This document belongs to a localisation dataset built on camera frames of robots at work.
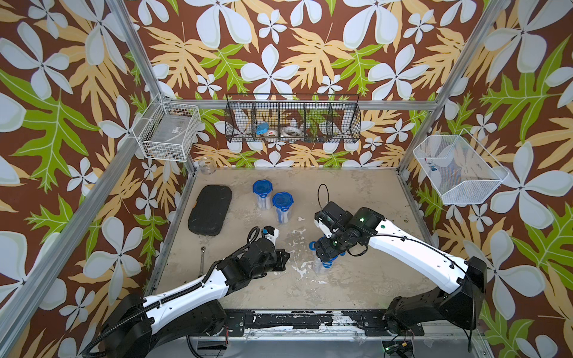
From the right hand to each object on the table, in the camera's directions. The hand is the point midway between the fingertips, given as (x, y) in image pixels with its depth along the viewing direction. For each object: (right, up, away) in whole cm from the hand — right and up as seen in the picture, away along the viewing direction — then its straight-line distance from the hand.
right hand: (323, 249), depth 76 cm
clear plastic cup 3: (-23, +14, +26) cm, 37 cm away
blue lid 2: (-14, +16, +20) cm, 29 cm away
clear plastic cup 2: (-14, +8, +20) cm, 26 cm away
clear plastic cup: (0, -10, +8) cm, 13 cm away
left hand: (-11, -2, +2) cm, 11 cm away
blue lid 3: (+1, -4, -4) cm, 5 cm away
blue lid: (-23, +22, +20) cm, 37 cm away
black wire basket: (-10, +53, +21) cm, 58 cm away
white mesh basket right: (+52, +28, +7) cm, 60 cm away
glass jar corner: (-57, +35, +47) cm, 82 cm away
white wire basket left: (-59, +44, +11) cm, 74 cm away
